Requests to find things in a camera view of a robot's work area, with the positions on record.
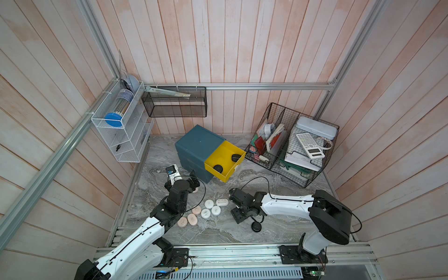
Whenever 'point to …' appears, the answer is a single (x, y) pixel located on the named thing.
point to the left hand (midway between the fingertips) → (186, 175)
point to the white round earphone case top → (209, 203)
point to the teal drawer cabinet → (195, 147)
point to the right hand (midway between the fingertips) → (238, 212)
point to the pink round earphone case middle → (196, 210)
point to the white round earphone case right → (216, 210)
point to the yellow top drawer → (223, 156)
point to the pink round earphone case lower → (192, 219)
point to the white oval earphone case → (222, 202)
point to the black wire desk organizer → (291, 146)
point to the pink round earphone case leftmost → (182, 221)
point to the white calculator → (310, 145)
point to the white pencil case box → (323, 130)
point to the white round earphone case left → (205, 213)
